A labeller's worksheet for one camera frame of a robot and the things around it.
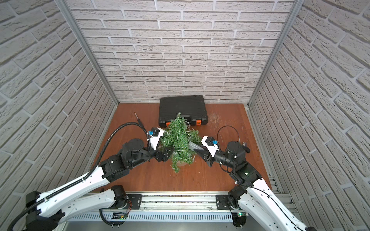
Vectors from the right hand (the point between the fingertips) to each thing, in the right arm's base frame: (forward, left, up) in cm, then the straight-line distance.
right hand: (198, 147), depth 67 cm
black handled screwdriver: (+39, +42, -24) cm, 62 cm away
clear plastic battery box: (-1, +3, +3) cm, 4 cm away
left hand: (+2, +12, +3) cm, 13 cm away
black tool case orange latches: (+47, 0, -22) cm, 52 cm away
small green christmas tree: (+3, +9, +6) cm, 12 cm away
